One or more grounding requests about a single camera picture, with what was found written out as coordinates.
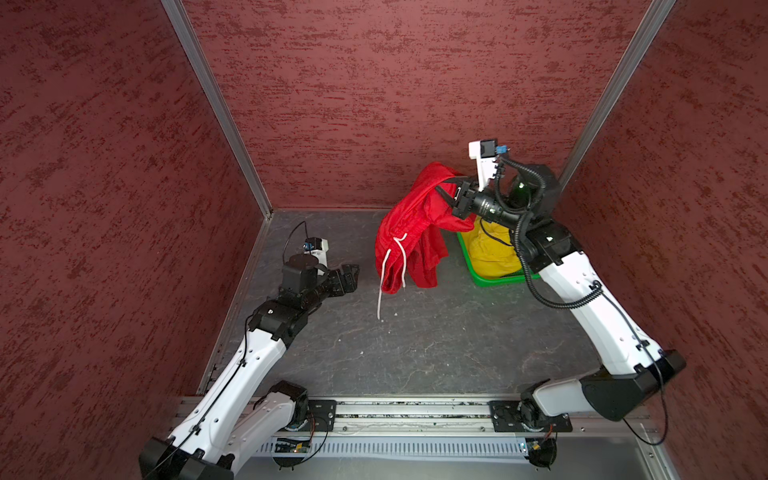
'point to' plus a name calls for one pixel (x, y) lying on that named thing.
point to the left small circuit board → (292, 445)
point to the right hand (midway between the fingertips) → (431, 186)
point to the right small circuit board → (541, 451)
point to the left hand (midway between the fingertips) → (346, 276)
